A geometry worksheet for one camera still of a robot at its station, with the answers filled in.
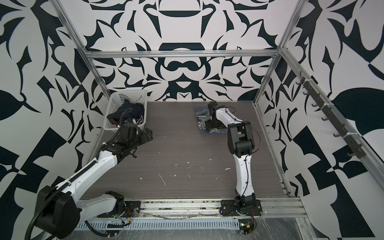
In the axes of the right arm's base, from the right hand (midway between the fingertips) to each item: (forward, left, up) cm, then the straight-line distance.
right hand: (217, 126), depth 103 cm
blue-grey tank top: (+9, +9, +1) cm, 13 cm away
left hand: (-13, +42, +15) cm, 47 cm away
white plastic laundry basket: (+22, +74, +6) cm, 77 cm away
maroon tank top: (-1, +67, +9) cm, 68 cm away
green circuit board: (-55, -8, -3) cm, 56 cm away
